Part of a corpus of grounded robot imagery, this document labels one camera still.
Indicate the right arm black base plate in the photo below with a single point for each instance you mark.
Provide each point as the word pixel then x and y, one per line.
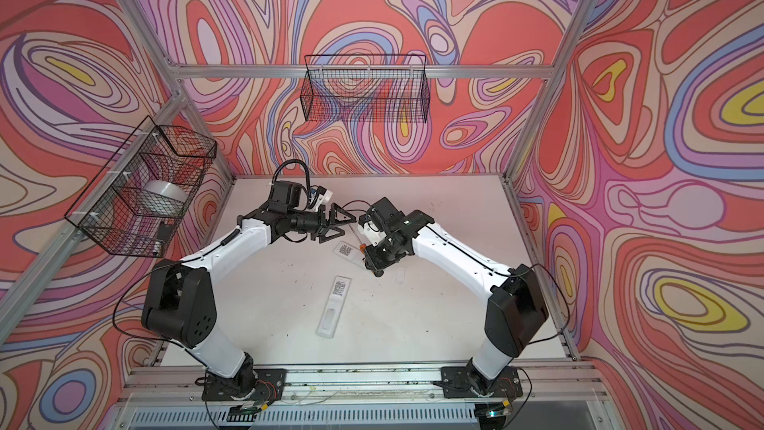
pixel 466 382

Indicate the black wire basket left wall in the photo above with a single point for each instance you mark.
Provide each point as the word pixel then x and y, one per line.
pixel 159 170

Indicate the silver tape roll in basket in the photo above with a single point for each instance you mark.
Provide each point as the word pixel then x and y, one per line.
pixel 161 198

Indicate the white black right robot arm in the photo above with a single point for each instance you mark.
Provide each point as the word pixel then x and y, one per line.
pixel 515 309

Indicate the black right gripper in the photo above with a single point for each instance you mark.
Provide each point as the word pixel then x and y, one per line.
pixel 374 262

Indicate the white battery cover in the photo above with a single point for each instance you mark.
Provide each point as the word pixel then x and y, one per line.
pixel 400 276

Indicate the aluminium frame rails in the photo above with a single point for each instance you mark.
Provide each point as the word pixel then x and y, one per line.
pixel 18 300

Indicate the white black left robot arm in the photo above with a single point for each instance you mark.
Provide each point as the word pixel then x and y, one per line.
pixel 180 302

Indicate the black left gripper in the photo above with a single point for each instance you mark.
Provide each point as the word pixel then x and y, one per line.
pixel 331 216

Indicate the black wire basket back wall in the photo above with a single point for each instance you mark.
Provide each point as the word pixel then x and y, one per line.
pixel 366 88

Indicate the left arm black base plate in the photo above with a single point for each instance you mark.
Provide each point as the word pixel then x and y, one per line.
pixel 265 385

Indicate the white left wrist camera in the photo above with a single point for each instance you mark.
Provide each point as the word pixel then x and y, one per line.
pixel 319 195

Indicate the black wire basket wall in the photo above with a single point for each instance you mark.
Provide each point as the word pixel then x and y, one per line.
pixel 159 170
pixel 366 88

